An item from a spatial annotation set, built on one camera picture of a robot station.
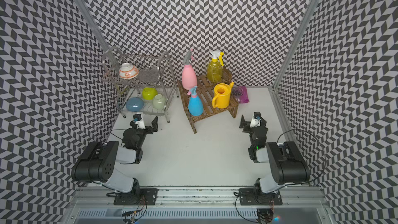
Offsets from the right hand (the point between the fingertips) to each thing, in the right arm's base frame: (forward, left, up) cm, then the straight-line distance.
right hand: (250, 117), depth 90 cm
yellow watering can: (+3, +18, +13) cm, 22 cm away
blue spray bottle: (-2, +31, +13) cm, 34 cm away
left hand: (0, +60, +1) cm, 60 cm away
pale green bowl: (+12, +56, +1) cm, 58 cm away
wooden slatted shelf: (+9, +25, +16) cm, 31 cm away
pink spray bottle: (+8, +34, +23) cm, 42 cm away
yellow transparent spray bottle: (+12, +21, +25) cm, 35 cm away
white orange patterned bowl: (+16, +69, +22) cm, 74 cm away
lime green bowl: (+20, +65, +1) cm, 68 cm away
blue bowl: (+10, +71, +2) cm, 72 cm away
